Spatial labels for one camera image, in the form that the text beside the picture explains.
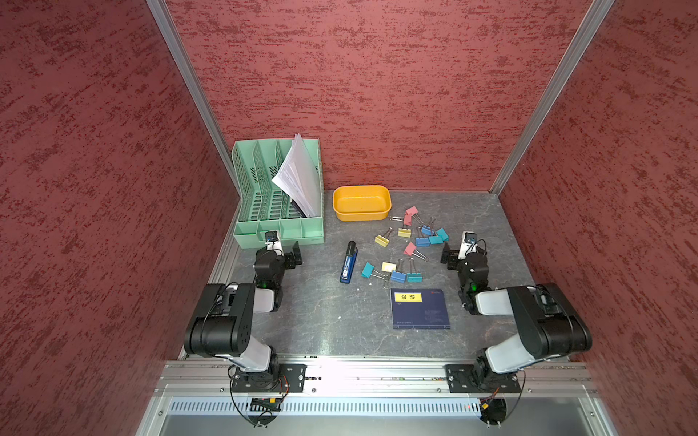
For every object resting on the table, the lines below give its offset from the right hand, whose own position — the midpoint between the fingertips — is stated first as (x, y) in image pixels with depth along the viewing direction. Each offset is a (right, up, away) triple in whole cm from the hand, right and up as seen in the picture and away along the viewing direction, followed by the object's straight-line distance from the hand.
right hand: (458, 246), depth 94 cm
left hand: (-62, 0, 0) cm, 62 cm away
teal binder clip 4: (-16, -11, +2) cm, 19 cm away
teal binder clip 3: (-32, -9, +1) cm, 33 cm away
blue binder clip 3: (-21, -11, -1) cm, 24 cm away
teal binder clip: (-5, +1, +10) cm, 12 cm away
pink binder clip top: (-13, +12, +20) cm, 26 cm away
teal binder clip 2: (-2, +4, +12) cm, 13 cm away
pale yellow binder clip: (-24, -8, +3) cm, 26 cm away
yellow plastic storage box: (-34, +17, +25) cm, 45 cm away
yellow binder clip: (-26, +1, +10) cm, 28 cm away
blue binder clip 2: (-10, +1, +10) cm, 15 cm away
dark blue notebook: (-15, -21, -4) cm, 26 cm away
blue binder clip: (-7, +5, +13) cm, 16 cm away
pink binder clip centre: (-15, -2, +7) cm, 17 cm away
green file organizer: (-74, +15, +16) cm, 77 cm away
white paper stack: (-57, +25, +1) cm, 62 cm away
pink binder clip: (-19, +10, +16) cm, 27 cm away
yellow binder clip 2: (-17, +4, +13) cm, 22 cm away
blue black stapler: (-39, -7, +3) cm, 39 cm away
